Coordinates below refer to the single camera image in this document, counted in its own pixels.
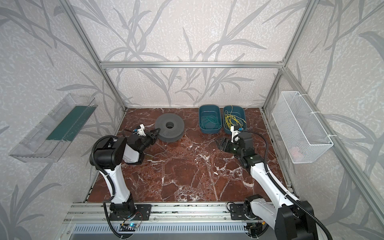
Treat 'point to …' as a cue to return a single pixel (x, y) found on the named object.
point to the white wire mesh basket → (305, 140)
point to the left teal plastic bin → (210, 109)
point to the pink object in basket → (296, 153)
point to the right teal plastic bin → (238, 112)
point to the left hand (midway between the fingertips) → (161, 125)
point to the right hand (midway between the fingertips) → (220, 136)
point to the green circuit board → (128, 227)
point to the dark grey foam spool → (171, 127)
